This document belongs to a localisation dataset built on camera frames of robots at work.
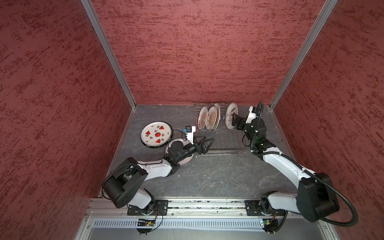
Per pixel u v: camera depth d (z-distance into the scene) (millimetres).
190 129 709
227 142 983
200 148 685
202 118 1080
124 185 438
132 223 708
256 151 620
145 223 721
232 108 1012
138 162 496
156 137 979
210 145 710
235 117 784
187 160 897
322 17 741
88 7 709
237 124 757
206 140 693
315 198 410
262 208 674
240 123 739
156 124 1061
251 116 722
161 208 741
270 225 709
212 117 1006
